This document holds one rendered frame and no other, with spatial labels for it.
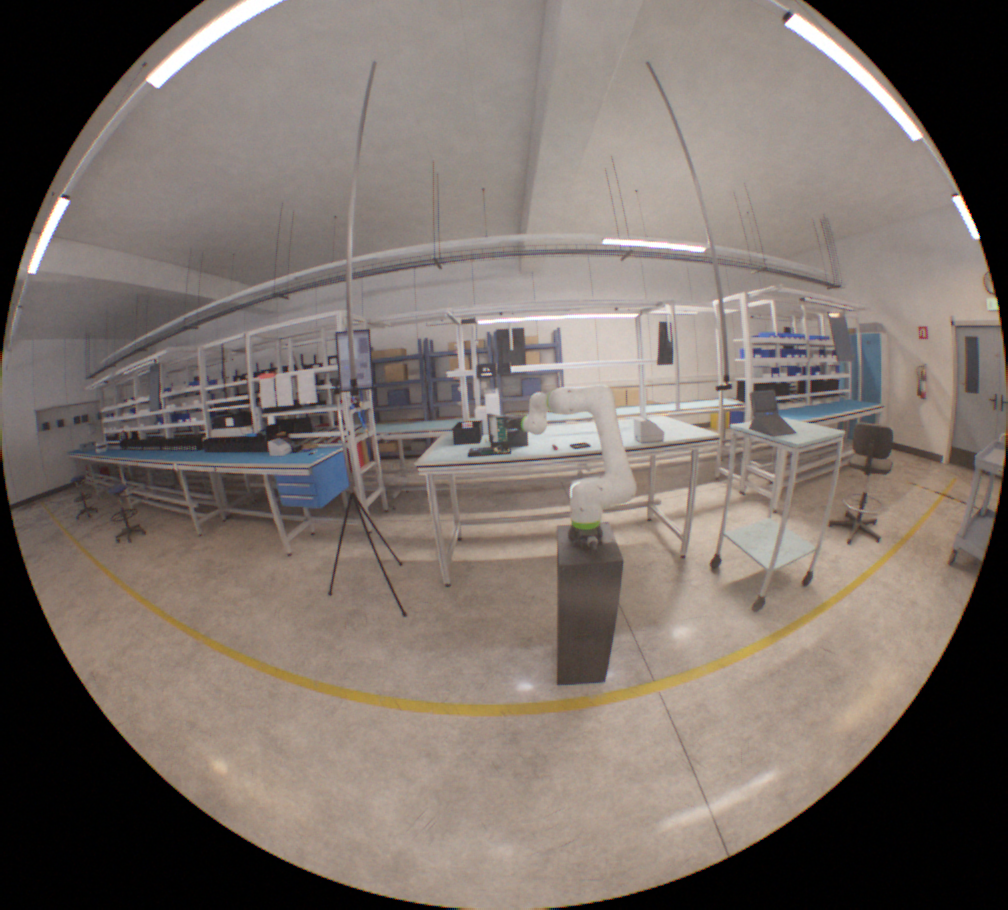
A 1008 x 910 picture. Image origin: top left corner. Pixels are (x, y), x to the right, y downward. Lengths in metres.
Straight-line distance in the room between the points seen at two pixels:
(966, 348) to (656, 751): 6.34
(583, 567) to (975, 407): 6.36
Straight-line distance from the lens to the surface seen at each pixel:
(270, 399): 3.61
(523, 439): 2.11
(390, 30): 2.64
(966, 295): 6.65
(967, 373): 6.66
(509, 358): 3.85
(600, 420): 1.40
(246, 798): 1.89
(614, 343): 6.49
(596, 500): 1.28
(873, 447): 3.18
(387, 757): 1.71
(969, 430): 6.71
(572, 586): 1.29
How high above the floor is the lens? 1.51
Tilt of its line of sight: 6 degrees down
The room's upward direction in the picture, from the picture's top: 4 degrees counter-clockwise
